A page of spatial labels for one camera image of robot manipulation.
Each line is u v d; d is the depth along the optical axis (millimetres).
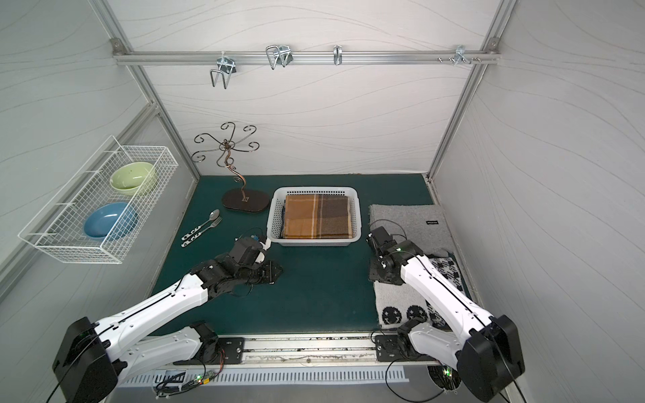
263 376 702
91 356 383
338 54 720
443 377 717
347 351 752
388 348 733
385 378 653
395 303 795
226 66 783
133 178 733
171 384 697
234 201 1087
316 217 982
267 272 692
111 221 662
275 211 967
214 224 1039
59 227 582
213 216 1043
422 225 984
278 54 765
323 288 880
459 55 765
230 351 742
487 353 386
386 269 564
